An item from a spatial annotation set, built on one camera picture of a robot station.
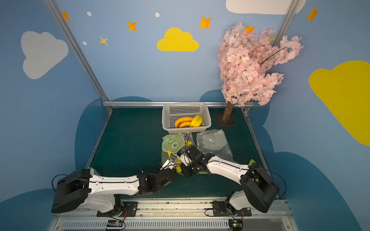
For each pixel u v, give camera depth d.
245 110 1.26
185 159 0.75
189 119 1.09
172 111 1.15
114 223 0.73
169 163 0.67
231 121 1.13
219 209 0.74
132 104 1.24
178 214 0.74
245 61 0.66
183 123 1.09
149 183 0.59
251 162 0.92
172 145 0.95
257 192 0.43
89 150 1.01
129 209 0.74
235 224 0.73
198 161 0.66
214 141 0.95
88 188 0.43
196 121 1.06
